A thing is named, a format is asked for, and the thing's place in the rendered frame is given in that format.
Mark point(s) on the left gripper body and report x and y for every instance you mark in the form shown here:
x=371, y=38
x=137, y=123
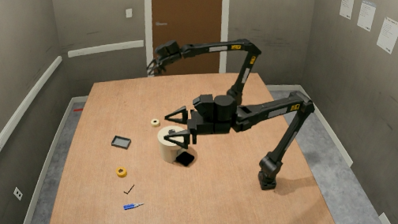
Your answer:
x=192, y=128

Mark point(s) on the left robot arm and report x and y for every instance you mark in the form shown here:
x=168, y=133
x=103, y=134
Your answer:
x=224, y=110

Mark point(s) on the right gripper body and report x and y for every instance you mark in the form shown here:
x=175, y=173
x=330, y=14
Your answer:
x=158, y=62

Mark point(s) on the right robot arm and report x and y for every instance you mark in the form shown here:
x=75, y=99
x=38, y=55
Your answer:
x=192, y=50

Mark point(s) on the yellow tape roll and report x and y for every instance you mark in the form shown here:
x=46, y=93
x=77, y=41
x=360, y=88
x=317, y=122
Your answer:
x=119, y=169

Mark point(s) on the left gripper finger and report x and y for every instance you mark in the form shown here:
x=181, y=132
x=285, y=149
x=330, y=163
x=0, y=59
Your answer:
x=183, y=133
x=177, y=120

